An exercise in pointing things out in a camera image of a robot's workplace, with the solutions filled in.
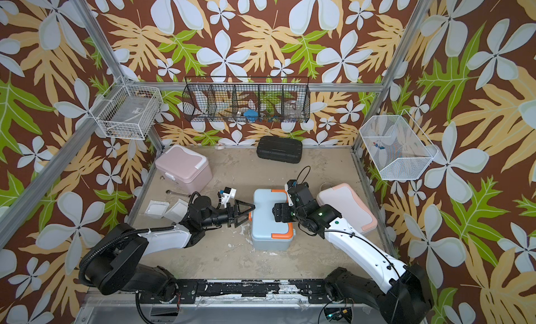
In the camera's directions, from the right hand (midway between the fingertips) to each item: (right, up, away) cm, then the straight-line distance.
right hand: (279, 209), depth 80 cm
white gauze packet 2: (-47, -4, +14) cm, 49 cm away
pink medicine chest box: (-40, +15, +12) cm, 44 cm away
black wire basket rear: (-14, +49, +17) cm, 53 cm away
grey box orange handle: (-4, -8, -6) cm, 11 cm away
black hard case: (+2, +26, +29) cm, 39 cm away
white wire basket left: (-64, +40, +6) cm, 75 cm away
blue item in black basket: (-12, +40, +13) cm, 44 cm away
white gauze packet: (-57, -3, +16) cm, 59 cm away
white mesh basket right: (+48, +24, +4) cm, 54 cm away
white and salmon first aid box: (+26, +4, +4) cm, 26 cm away
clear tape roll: (-33, +29, +42) cm, 61 cm away
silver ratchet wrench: (-53, +4, +21) cm, 57 cm away
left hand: (-10, 0, -3) cm, 10 cm away
